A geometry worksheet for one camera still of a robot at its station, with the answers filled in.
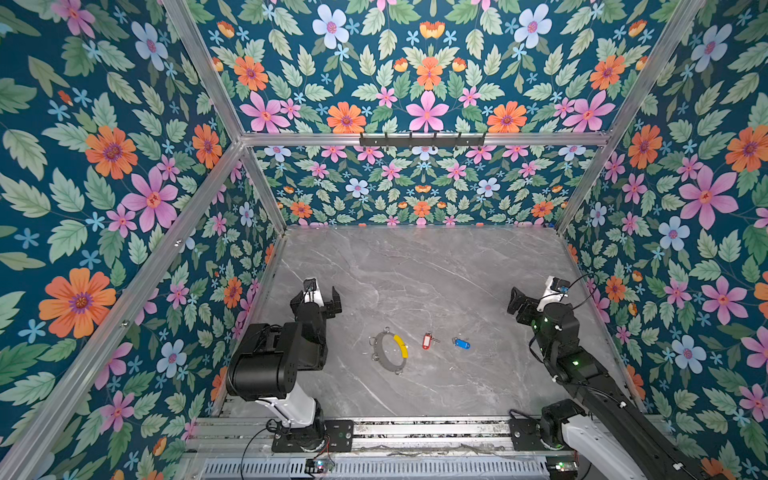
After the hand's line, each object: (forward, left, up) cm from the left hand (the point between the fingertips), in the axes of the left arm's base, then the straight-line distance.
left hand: (319, 281), depth 90 cm
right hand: (-12, -60, +7) cm, 61 cm away
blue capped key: (-18, -42, -11) cm, 47 cm away
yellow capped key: (-18, -25, -11) cm, 33 cm away
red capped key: (-16, -32, -12) cm, 38 cm away
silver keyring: (-20, -18, -11) cm, 29 cm away
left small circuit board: (-46, -3, -11) cm, 47 cm away
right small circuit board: (-50, -61, -11) cm, 80 cm away
